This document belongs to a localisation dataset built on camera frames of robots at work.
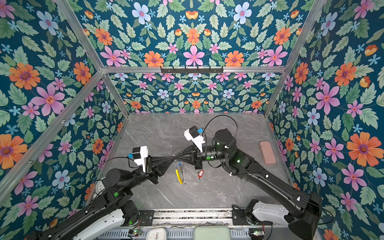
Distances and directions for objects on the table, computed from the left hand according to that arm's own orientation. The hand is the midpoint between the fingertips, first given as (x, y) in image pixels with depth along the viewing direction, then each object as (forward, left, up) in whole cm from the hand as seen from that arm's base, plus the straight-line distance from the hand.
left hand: (171, 159), depth 52 cm
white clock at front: (-19, +12, -36) cm, 42 cm away
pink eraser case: (+18, -53, -36) cm, 67 cm away
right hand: (+2, -2, -2) cm, 3 cm away
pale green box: (-20, -14, -35) cm, 43 cm away
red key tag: (+10, -10, -39) cm, 41 cm away
